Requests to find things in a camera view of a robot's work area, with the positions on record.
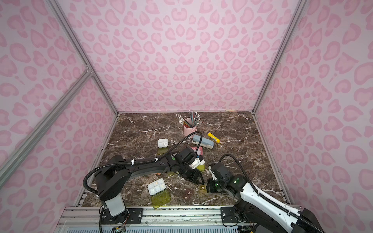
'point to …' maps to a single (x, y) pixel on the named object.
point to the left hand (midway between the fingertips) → (202, 183)
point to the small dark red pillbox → (188, 194)
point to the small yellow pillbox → (202, 190)
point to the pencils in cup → (194, 118)
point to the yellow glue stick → (214, 138)
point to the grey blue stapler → (202, 141)
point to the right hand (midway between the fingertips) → (206, 188)
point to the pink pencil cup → (188, 131)
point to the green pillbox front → (160, 197)
